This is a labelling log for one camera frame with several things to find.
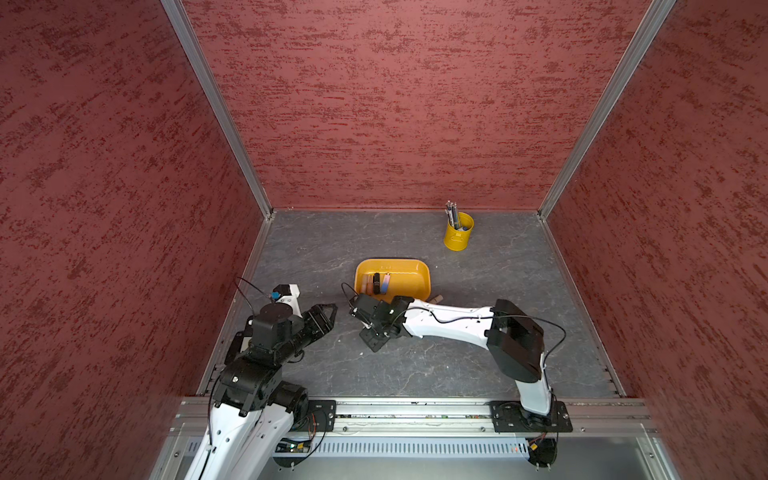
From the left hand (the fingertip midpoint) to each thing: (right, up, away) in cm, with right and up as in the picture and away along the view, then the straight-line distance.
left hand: (330, 318), depth 72 cm
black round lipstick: (+10, +5, +26) cm, 28 cm away
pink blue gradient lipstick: (+13, +5, +26) cm, 29 cm away
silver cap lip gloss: (+7, +4, +26) cm, 27 cm away
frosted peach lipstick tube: (+6, +3, +25) cm, 26 cm away
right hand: (+10, -10, +13) cm, 19 cm away
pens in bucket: (+36, +29, +28) cm, 54 cm away
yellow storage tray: (+21, +6, +29) cm, 37 cm away
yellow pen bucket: (+39, +19, +33) cm, 54 cm away
